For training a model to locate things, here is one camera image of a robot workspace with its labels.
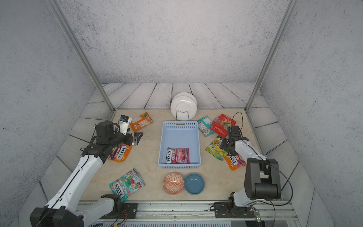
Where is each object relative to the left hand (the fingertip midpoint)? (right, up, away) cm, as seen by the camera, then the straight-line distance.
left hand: (137, 130), depth 79 cm
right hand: (+53, -11, +13) cm, 56 cm away
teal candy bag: (+41, +2, +29) cm, 50 cm away
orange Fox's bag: (+58, -20, +10) cm, 62 cm away
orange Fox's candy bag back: (-8, +4, +31) cm, 33 cm away
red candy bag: (+52, +2, +23) cm, 57 cm away
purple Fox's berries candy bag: (+22, -17, +12) cm, 30 cm away
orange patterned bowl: (+20, -31, +3) cm, 37 cm away
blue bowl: (+32, -31, +3) cm, 45 cm away
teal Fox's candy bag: (-7, -31, 0) cm, 32 cm away
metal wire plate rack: (+24, +11, +25) cm, 36 cm away
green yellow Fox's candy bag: (+46, -13, +16) cm, 50 cm away
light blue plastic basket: (+26, -5, +29) cm, 39 cm away
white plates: (+26, +15, +25) cm, 39 cm away
